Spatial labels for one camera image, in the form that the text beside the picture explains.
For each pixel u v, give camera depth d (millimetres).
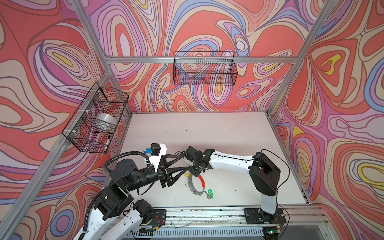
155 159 465
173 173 479
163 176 491
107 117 734
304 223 732
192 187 842
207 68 955
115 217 437
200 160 627
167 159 547
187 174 874
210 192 820
